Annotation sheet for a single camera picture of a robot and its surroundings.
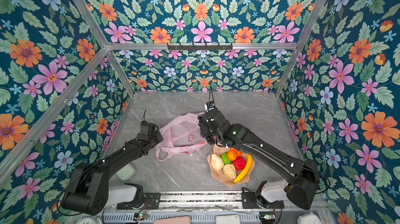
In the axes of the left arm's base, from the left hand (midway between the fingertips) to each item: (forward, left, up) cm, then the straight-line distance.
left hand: (161, 131), depth 90 cm
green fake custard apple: (-17, -35, -1) cm, 39 cm away
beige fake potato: (-25, -37, -1) cm, 45 cm away
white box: (-44, -36, -5) cm, 57 cm away
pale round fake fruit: (-20, -31, 0) cm, 37 cm away
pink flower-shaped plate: (-26, -31, -4) cm, 41 cm away
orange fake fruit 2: (-18, -39, +2) cm, 43 cm away
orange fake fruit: (-16, -43, -1) cm, 46 cm away
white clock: (-40, +26, -3) cm, 48 cm away
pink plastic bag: (+1, -10, -7) cm, 12 cm away
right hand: (-5, -26, +17) cm, 31 cm away
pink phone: (-43, -13, -5) cm, 45 cm away
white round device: (-46, -70, -3) cm, 83 cm away
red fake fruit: (-21, -43, 0) cm, 48 cm away
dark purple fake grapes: (-13, -28, +12) cm, 33 cm away
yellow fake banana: (-24, -46, -1) cm, 52 cm away
